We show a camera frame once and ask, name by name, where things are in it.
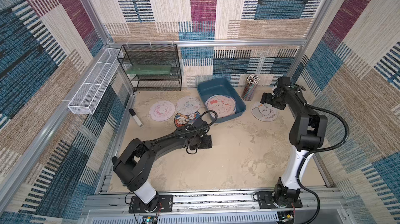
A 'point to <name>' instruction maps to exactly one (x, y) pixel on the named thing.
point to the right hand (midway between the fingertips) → (270, 104)
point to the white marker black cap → (138, 121)
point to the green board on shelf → (150, 69)
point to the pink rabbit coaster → (223, 106)
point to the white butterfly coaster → (187, 105)
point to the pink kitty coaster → (161, 110)
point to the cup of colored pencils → (248, 91)
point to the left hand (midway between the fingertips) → (208, 145)
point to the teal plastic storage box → (227, 88)
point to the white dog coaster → (264, 112)
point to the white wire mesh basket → (87, 97)
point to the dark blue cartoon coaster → (180, 120)
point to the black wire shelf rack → (152, 54)
